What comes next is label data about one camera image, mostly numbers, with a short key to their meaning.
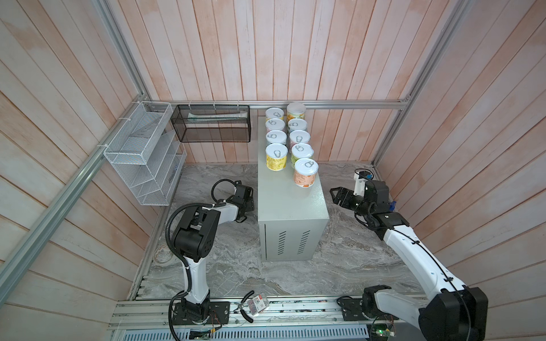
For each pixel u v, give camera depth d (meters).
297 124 0.78
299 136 0.73
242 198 0.81
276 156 0.67
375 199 0.60
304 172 0.64
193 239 0.53
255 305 0.73
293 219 0.59
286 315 0.73
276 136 0.74
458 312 0.39
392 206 0.96
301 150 0.69
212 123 1.04
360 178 0.73
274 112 0.82
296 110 0.81
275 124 0.78
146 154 0.72
